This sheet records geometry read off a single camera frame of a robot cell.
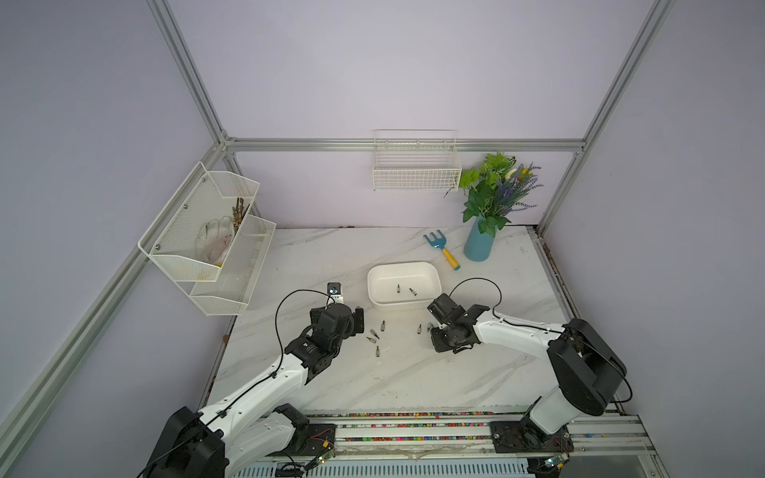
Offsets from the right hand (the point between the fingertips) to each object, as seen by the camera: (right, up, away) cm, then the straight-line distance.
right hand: (443, 344), depth 90 cm
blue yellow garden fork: (+3, +33, +25) cm, 41 cm away
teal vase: (+16, +31, +18) cm, 40 cm away
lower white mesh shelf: (-58, +17, -14) cm, 62 cm away
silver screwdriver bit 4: (-22, +1, +1) cm, 22 cm away
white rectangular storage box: (-11, +17, +15) cm, 25 cm away
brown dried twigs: (-59, +40, -8) cm, 71 cm away
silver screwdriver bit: (-13, +16, +13) cm, 24 cm away
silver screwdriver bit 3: (-20, -2, -1) cm, 20 cm away
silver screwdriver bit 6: (-3, +5, +2) cm, 7 cm away
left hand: (-30, +11, -5) cm, 33 cm away
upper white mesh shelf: (-69, +33, -12) cm, 77 cm away
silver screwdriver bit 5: (-19, +4, +4) cm, 19 cm away
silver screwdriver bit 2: (-8, +15, +12) cm, 20 cm away
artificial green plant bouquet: (+15, +47, -3) cm, 50 cm away
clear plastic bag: (-63, +32, -12) cm, 72 cm away
